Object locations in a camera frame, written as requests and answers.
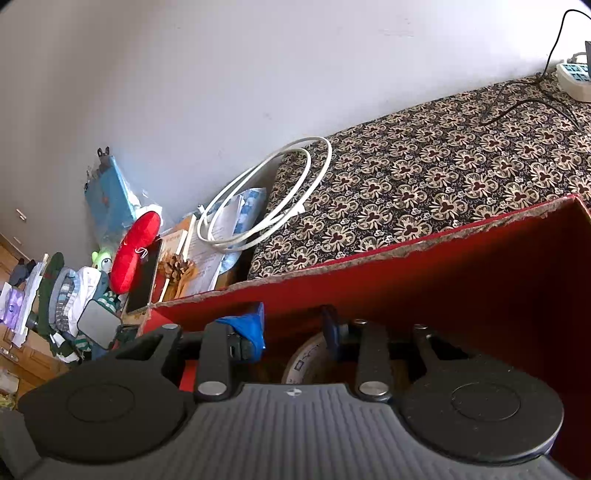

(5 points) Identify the brown tape roll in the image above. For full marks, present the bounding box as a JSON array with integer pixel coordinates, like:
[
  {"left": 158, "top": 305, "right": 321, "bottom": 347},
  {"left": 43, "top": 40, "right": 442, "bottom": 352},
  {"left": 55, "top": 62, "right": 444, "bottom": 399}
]
[{"left": 281, "top": 333, "right": 335, "bottom": 385}]

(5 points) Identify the white printed paper sheet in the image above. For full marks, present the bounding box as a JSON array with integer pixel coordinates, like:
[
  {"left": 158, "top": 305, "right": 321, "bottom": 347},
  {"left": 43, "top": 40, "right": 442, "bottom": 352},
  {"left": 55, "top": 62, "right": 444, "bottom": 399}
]
[{"left": 180, "top": 215, "right": 224, "bottom": 297}]

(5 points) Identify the black smartphone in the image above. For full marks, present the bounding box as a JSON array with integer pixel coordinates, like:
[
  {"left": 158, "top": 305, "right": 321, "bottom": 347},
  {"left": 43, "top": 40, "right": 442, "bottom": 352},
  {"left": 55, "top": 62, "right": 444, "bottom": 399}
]
[{"left": 125, "top": 238, "right": 162, "bottom": 315}]

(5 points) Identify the blue white patterned packet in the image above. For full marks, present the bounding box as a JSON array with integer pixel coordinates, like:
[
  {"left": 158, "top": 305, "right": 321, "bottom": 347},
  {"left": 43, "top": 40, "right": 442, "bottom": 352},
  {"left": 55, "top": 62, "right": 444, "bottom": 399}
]
[{"left": 218, "top": 187, "right": 267, "bottom": 275}]

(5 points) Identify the red plush cushion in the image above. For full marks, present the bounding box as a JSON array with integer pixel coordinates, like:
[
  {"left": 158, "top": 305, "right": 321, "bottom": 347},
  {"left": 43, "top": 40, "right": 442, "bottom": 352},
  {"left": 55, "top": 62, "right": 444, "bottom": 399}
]
[{"left": 109, "top": 211, "right": 161, "bottom": 295}]

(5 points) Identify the green frog toy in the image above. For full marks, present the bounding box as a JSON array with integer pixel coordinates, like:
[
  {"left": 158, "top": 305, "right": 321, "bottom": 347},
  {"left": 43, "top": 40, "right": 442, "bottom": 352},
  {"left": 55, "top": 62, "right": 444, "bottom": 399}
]
[{"left": 91, "top": 248, "right": 113, "bottom": 274}]

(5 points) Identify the red cardboard box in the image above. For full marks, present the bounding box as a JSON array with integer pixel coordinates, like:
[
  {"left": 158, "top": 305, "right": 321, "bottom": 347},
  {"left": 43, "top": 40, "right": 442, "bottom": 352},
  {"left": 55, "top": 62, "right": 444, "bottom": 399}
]
[{"left": 142, "top": 197, "right": 590, "bottom": 479}]

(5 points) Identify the pile of folded clothes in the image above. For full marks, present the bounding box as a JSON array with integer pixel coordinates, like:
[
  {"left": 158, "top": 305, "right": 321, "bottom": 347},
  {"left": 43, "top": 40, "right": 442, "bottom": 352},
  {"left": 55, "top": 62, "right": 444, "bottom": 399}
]
[{"left": 1, "top": 253, "right": 120, "bottom": 364}]

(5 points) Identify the wooden cabinet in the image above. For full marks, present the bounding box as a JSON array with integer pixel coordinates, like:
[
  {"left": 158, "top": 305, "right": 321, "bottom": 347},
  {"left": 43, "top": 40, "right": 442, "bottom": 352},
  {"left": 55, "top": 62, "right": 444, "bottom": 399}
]
[{"left": 1, "top": 235, "right": 68, "bottom": 401}]

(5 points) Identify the floral patterned cushion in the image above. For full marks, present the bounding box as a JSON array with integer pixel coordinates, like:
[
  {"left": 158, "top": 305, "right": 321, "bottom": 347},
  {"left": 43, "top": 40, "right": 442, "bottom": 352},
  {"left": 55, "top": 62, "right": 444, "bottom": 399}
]
[{"left": 249, "top": 77, "right": 590, "bottom": 279}]

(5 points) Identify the white power strip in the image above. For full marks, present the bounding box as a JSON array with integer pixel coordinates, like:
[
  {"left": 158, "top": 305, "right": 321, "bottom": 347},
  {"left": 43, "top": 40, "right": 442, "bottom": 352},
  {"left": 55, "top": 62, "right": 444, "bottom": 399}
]
[{"left": 556, "top": 63, "right": 591, "bottom": 103}]

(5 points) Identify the white coiled cable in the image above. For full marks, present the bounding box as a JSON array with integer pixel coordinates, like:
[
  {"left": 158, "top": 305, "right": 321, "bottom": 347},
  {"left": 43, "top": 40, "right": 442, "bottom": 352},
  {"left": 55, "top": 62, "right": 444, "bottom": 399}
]
[{"left": 196, "top": 135, "right": 334, "bottom": 253}]

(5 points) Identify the black power cable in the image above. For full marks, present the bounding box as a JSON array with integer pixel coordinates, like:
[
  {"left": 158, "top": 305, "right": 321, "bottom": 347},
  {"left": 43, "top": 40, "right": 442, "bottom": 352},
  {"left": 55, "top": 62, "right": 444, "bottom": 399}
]
[{"left": 476, "top": 8, "right": 591, "bottom": 135}]

